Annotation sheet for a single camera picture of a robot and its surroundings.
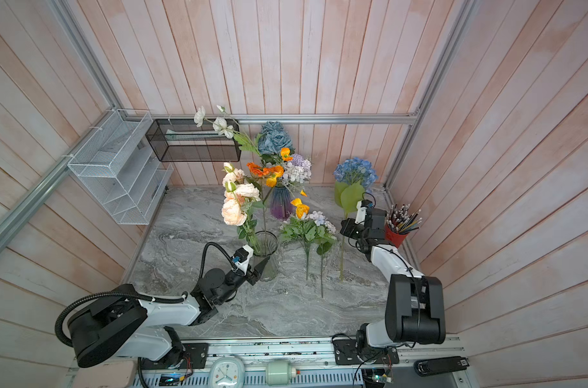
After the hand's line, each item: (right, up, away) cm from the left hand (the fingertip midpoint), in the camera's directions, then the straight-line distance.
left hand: (262, 254), depth 80 cm
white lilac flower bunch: (+18, +7, +14) cm, 24 cm away
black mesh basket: (-38, +46, +24) cm, 64 cm away
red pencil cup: (+51, +4, +12) cm, 53 cm away
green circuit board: (+35, -35, -10) cm, 51 cm away
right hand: (+30, +11, +11) cm, 34 cm away
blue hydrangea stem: (+35, +28, +15) cm, 47 cm away
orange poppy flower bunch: (+13, +15, -9) cm, 22 cm away
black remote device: (+49, -29, -13) cm, 59 cm away
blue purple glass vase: (+6, +16, +24) cm, 30 cm away
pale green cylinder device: (+6, -29, -17) cm, 34 cm away
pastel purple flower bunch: (+12, +29, +3) cm, 32 cm away
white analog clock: (-9, -32, -12) cm, 36 cm away
